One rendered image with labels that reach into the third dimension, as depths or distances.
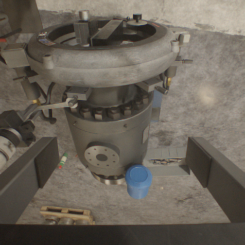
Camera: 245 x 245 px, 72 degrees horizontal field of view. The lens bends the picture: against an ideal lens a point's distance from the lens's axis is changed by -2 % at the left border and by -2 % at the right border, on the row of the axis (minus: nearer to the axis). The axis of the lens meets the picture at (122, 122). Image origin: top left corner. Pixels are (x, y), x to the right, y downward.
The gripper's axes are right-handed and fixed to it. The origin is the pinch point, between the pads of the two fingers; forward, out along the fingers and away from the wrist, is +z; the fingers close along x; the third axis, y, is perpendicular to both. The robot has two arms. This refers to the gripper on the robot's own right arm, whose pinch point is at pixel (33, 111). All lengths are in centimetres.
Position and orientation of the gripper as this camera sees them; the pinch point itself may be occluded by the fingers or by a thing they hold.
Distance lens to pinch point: 74.8
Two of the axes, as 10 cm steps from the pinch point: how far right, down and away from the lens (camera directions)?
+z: 1.9, -6.5, 7.4
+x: -2.7, -7.6, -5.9
